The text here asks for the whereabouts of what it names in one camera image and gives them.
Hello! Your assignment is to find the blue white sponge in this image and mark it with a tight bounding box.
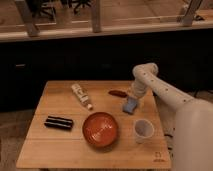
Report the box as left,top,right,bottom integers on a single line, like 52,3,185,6
122,96,138,114

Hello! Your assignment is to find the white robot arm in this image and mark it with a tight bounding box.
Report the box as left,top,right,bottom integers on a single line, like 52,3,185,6
130,63,213,171

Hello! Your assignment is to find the dark red sausage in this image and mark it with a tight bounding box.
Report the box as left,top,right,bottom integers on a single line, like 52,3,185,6
108,90,127,98

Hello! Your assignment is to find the white tube bottle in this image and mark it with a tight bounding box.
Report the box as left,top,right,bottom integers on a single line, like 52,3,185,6
71,84,93,110

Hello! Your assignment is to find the wooden table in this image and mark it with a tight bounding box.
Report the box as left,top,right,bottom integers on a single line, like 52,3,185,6
17,81,171,169

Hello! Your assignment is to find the red orange bowl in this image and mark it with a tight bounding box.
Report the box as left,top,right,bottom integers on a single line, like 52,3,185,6
82,112,119,148

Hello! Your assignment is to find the clear plastic cup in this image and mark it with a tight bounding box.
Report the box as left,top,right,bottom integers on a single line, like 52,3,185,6
133,119,154,143

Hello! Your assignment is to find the black white striped box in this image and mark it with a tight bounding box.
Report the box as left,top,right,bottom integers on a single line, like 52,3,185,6
44,116,74,130

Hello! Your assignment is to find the black office chair base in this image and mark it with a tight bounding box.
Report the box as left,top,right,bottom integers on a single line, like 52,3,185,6
26,0,56,20

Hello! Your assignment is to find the middle metal post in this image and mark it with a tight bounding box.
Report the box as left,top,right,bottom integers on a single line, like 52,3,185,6
91,0,101,33

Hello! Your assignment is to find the metal post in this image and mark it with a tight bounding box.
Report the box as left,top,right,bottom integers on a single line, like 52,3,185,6
14,0,39,37
91,0,101,33
181,0,203,27

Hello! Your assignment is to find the right metal post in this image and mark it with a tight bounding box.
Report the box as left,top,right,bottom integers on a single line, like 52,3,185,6
181,0,203,27

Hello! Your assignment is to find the left metal post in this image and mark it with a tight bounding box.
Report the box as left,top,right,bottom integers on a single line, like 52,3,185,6
14,0,39,37

